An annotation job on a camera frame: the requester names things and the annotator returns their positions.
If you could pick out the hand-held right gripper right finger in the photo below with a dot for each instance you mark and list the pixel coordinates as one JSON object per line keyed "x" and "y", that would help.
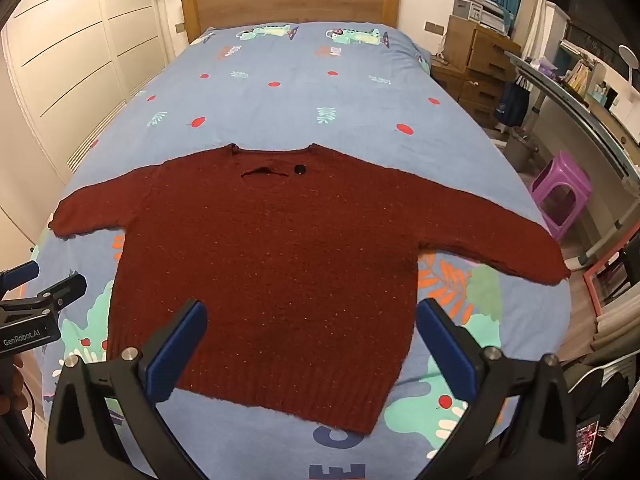
{"x": 445, "y": 345}

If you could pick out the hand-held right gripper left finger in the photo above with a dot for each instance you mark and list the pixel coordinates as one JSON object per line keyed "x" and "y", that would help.
{"x": 180, "y": 340}

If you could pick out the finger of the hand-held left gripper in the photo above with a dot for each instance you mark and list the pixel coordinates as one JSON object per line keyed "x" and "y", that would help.
{"x": 20, "y": 275}
{"x": 65, "y": 290}

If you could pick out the dark red knitted sweater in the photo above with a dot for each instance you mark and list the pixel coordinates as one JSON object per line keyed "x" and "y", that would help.
{"x": 270, "y": 260}

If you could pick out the person's left hand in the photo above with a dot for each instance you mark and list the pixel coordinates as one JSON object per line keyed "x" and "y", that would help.
{"x": 17, "y": 385}

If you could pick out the black chair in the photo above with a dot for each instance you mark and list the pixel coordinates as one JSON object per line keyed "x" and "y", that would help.
{"x": 605, "y": 410}

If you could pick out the purple plastic stool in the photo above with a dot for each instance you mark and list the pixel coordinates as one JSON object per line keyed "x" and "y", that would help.
{"x": 562, "y": 180}

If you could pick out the white wardrobe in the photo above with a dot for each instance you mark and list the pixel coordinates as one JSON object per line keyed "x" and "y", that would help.
{"x": 70, "y": 60}

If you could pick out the dark blue bag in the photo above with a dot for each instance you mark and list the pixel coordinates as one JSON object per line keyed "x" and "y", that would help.
{"x": 512, "y": 102}

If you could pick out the blue printed bedsheet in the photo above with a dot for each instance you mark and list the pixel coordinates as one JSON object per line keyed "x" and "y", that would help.
{"x": 300, "y": 100}

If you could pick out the grey desk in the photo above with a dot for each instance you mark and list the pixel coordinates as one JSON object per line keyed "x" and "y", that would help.
{"x": 575, "y": 110}

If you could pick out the wooden dresser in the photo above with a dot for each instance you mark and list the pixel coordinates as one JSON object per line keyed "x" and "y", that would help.
{"x": 480, "y": 70}

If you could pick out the white printer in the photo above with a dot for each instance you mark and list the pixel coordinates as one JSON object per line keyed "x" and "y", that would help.
{"x": 482, "y": 10}

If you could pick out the white desk lamp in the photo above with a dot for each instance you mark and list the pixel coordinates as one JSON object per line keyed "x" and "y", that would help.
{"x": 631, "y": 60}

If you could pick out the wooden bed headboard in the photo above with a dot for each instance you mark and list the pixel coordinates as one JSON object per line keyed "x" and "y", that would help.
{"x": 290, "y": 2}

